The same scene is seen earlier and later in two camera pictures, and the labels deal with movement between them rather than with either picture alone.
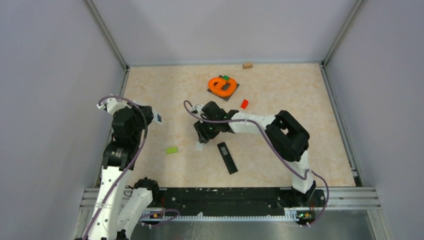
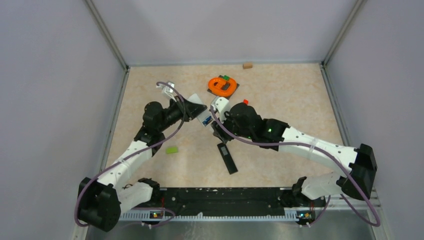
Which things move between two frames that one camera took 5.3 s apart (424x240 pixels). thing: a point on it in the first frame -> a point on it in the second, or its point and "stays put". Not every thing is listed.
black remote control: [227, 158] stays put
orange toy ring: [221, 87] stays put
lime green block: [172, 150] stays put
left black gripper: [146, 112] -> [193, 110]
